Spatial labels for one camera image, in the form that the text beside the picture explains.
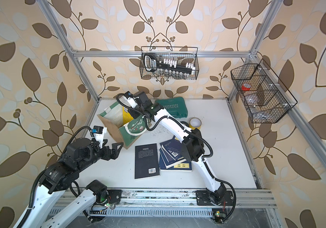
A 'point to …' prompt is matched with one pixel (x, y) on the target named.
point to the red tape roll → (245, 87)
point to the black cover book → (146, 163)
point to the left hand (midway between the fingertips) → (113, 141)
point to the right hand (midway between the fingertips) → (131, 108)
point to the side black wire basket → (265, 98)
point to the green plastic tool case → (175, 107)
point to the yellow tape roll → (195, 122)
